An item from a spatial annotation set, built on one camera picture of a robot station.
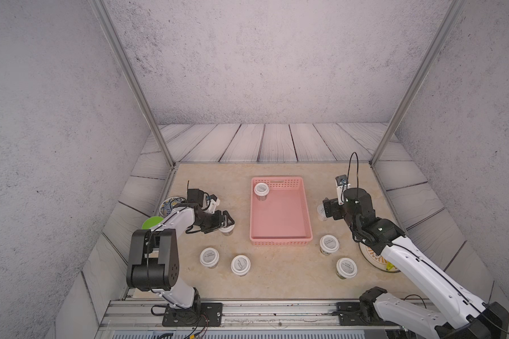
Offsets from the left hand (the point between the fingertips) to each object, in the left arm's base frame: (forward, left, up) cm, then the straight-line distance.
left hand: (229, 223), depth 90 cm
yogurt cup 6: (-20, -44, 0) cm, 48 cm away
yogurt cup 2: (-14, +6, 0) cm, 16 cm away
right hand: (0, -42, +19) cm, 46 cm away
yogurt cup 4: (+16, -14, +2) cm, 21 cm away
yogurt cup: (-4, 0, +1) cm, 4 cm away
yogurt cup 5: (-11, -39, +1) cm, 41 cm away
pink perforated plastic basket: (+1, -23, 0) cm, 23 cm away
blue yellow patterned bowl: (+13, +30, -3) cm, 33 cm away
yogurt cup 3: (-17, -6, 0) cm, 18 cm away
